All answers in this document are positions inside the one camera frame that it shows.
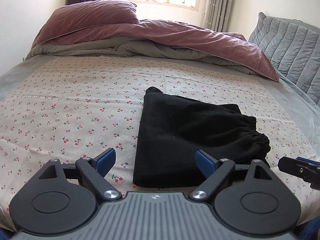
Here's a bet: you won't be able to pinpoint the cherry print cloth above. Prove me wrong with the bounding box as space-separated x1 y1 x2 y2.
1 56 319 228

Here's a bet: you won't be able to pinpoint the black pants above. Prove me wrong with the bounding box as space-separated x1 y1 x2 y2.
133 87 271 189

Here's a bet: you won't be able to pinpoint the grey patterned curtain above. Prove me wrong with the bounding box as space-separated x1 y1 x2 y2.
201 0 232 32

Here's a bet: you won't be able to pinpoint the mauve pillow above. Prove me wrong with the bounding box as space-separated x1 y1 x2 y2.
34 0 139 45

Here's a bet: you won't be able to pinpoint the mauve and grey duvet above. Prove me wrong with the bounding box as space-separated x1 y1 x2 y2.
32 20 279 82

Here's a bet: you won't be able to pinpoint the grey quilted headboard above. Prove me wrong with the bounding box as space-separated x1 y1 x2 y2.
248 12 320 105

